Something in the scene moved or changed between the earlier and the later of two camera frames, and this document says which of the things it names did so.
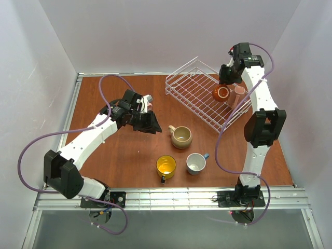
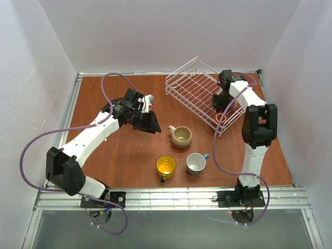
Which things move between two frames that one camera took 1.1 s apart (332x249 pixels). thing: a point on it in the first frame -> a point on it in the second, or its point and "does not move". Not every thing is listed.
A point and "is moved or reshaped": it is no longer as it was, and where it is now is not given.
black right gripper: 226,78 -> 220,100
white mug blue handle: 196,162 does not move
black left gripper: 144,121 does not move
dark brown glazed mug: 221,92 is moved or reshaped
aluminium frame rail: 177,199 does not move
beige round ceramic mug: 181,137 does not move
